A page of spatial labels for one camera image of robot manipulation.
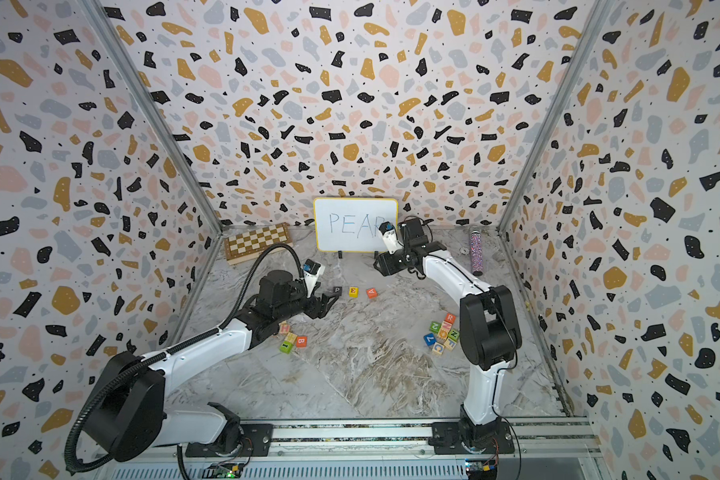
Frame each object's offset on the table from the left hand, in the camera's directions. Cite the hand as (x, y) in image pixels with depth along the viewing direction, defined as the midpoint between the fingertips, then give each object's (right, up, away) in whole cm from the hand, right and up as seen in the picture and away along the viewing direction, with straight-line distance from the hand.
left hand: (332, 289), depth 84 cm
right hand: (+14, +8, +10) cm, 19 cm away
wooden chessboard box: (-36, +13, +29) cm, 48 cm away
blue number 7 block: (+28, -16, +6) cm, 33 cm away
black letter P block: (-1, -3, +18) cm, 18 cm away
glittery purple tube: (+49, +10, +27) cm, 57 cm away
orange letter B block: (-10, -17, +6) cm, 20 cm away
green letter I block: (-14, -18, +4) cm, 23 cm away
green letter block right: (+31, -13, +10) cm, 35 cm away
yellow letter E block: (+5, -3, +16) cm, 17 cm away
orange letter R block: (+36, -10, +12) cm, 39 cm away
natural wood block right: (+31, -18, +5) cm, 36 cm away
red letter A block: (+11, -4, +18) cm, 21 cm away
